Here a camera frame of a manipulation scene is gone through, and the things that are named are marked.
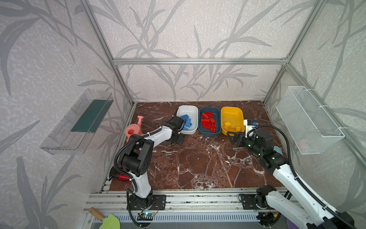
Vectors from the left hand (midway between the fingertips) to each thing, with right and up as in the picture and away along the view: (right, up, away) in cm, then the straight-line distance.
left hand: (178, 139), depth 96 cm
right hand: (+31, +7, -19) cm, 37 cm away
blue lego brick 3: (+5, +7, +6) cm, 10 cm away
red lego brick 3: (+19, +12, +9) cm, 25 cm away
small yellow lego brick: (+35, +7, +5) cm, 36 cm away
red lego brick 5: (+25, +7, +8) cm, 27 cm away
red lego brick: (+23, +17, +15) cm, 32 cm away
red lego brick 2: (+19, +16, +13) cm, 28 cm away
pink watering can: (-27, +8, -6) cm, 29 cm away
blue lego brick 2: (+7, +11, +6) cm, 14 cm away
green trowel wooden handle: (-30, -35, -28) cm, 54 cm away
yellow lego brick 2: (+39, +7, +6) cm, 40 cm away
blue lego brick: (+4, +15, +13) cm, 20 cm away
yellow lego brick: (+36, +10, +7) cm, 38 cm away
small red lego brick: (+25, +12, +9) cm, 29 cm away
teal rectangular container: (+29, +16, +15) cm, 36 cm away
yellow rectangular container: (+43, +17, +15) cm, 49 cm away
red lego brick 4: (+20, +9, +9) cm, 24 cm away
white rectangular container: (+10, +20, +15) cm, 27 cm away
